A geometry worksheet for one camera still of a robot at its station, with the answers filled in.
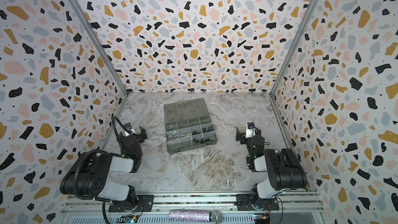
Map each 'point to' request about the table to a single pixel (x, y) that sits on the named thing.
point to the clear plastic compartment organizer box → (187, 125)
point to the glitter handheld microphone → (214, 216)
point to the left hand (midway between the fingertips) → (130, 127)
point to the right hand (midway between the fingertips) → (245, 124)
